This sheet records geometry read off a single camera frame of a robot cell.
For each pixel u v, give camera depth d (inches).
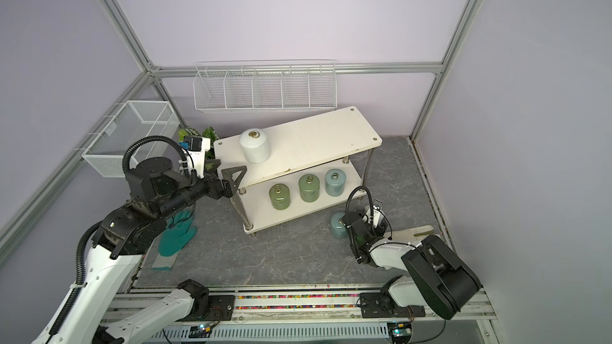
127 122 33.2
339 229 32.6
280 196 33.4
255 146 24.4
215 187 20.5
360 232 27.7
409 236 34.8
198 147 19.8
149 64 35.9
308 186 34.2
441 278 16.8
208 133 34.7
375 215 30.5
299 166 26.3
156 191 16.8
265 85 38.9
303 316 29.0
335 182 34.5
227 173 20.5
